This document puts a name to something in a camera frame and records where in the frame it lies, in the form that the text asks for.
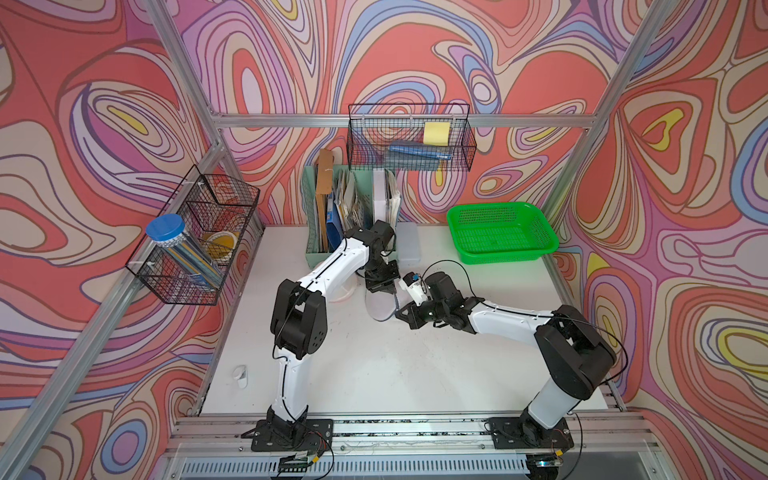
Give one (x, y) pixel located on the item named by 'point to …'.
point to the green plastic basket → (500, 233)
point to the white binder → (379, 194)
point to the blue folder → (334, 230)
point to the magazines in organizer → (350, 205)
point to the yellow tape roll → (220, 245)
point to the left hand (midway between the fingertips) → (400, 288)
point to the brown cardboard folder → (324, 187)
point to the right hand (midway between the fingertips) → (400, 321)
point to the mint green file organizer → (364, 175)
